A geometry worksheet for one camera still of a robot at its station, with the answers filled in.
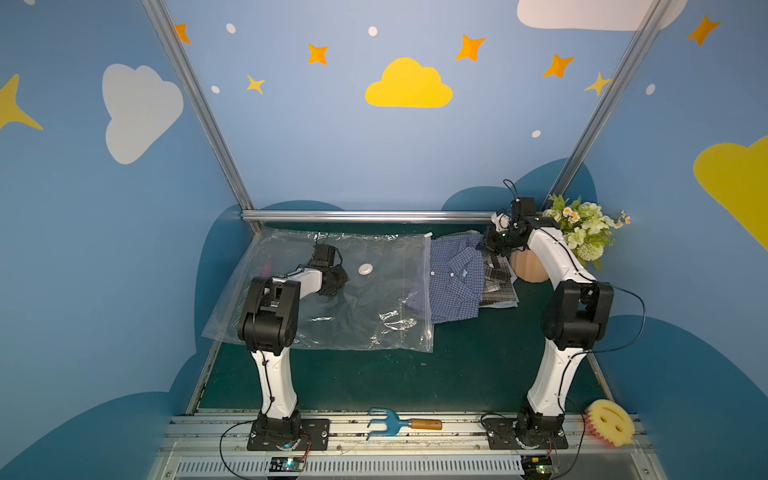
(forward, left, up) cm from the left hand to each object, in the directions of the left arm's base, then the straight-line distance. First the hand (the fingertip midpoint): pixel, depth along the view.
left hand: (349, 276), depth 104 cm
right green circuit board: (-54, -51, -1) cm, 74 cm away
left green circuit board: (-54, +10, -2) cm, 55 cm away
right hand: (+5, -44, +15) cm, 46 cm away
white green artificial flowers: (0, -69, +27) cm, 74 cm away
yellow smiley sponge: (-44, -72, +1) cm, 84 cm away
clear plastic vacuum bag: (-13, -13, +3) cm, 19 cm away
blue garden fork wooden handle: (-45, -16, 0) cm, 48 cm away
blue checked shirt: (-3, -36, +8) cm, 37 cm away
